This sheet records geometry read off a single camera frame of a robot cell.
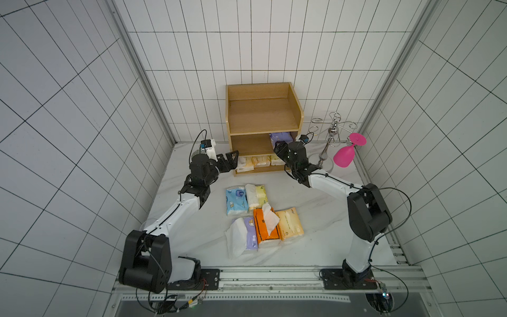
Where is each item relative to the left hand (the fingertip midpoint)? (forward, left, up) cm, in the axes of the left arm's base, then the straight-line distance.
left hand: (230, 156), depth 83 cm
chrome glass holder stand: (+12, -49, +3) cm, 50 cm away
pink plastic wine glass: (+6, -53, -6) cm, 54 cm away
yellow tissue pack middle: (+11, -14, -17) cm, 25 cm away
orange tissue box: (-23, -16, -16) cm, 32 cm away
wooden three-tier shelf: (+21, -10, +8) cm, 24 cm away
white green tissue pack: (-9, -11, -19) cm, 24 cm away
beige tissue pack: (-22, -26, -18) cm, 38 cm away
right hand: (+9, -18, -3) cm, 20 cm away
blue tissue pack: (-12, -2, -18) cm, 22 cm away
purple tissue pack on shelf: (+13, -25, -1) cm, 28 cm away
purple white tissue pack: (-28, -5, -17) cm, 33 cm away
